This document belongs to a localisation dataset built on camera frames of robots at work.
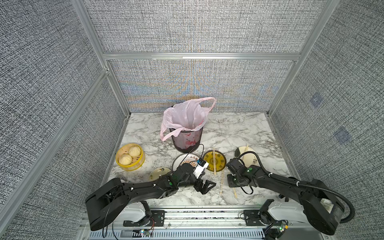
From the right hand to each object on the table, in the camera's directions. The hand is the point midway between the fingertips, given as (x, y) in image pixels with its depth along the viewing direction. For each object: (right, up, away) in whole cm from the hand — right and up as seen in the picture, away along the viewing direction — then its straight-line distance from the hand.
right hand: (229, 178), depth 86 cm
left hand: (-11, +3, -10) cm, 15 cm away
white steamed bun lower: (-61, +10, +2) cm, 62 cm away
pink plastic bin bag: (-24, +36, +9) cm, 44 cm away
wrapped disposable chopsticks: (-4, -1, -1) cm, 5 cm away
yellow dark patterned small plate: (-4, +9, +8) cm, 12 cm away
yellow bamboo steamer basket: (-54, +9, +2) cm, 54 cm away
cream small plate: (-42, +3, 0) cm, 42 cm away
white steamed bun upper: (-56, +15, +4) cm, 58 cm away
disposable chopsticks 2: (-8, +10, +7) cm, 14 cm away
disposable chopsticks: (+14, +16, +12) cm, 25 cm away
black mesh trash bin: (-24, +21, 0) cm, 32 cm away
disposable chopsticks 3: (+2, -6, -4) cm, 8 cm away
